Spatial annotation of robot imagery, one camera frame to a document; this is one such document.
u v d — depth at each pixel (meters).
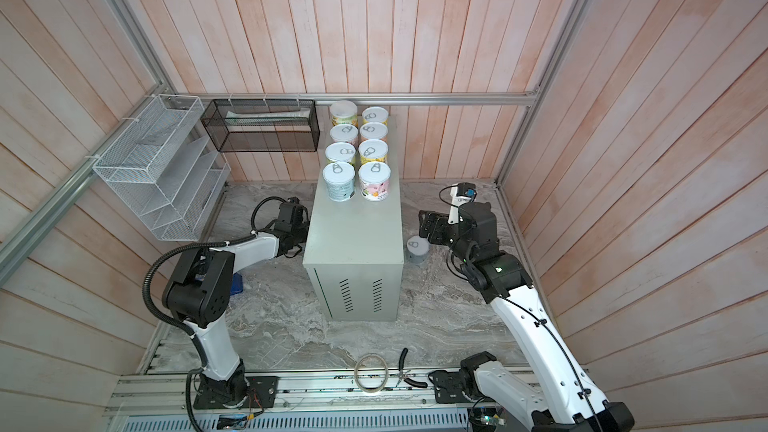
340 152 0.72
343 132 0.77
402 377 0.76
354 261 0.59
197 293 0.51
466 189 0.60
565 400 0.38
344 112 0.78
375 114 0.82
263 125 1.04
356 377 0.76
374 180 0.66
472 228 0.50
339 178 0.66
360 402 0.73
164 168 0.73
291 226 0.78
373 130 0.78
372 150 0.72
